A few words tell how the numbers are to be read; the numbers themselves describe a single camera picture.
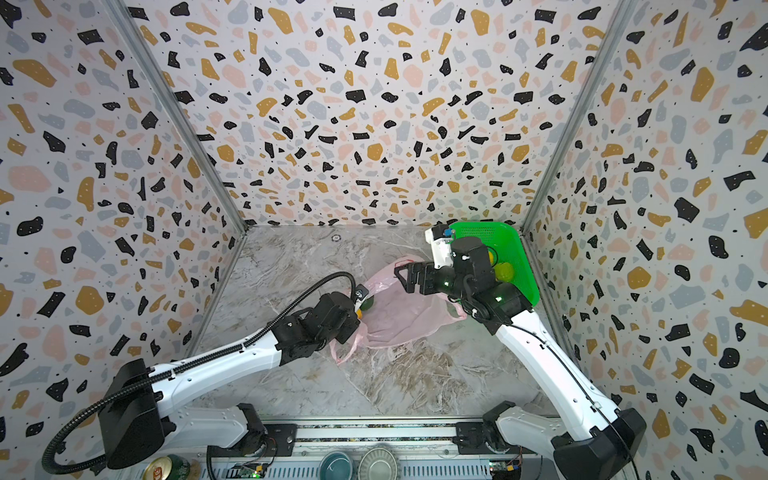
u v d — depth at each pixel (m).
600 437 0.37
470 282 0.52
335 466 0.70
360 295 0.69
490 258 0.52
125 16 0.70
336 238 1.18
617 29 0.73
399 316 0.97
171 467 0.61
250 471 0.70
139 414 0.38
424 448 0.73
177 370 0.43
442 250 0.62
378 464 0.71
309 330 0.58
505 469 0.72
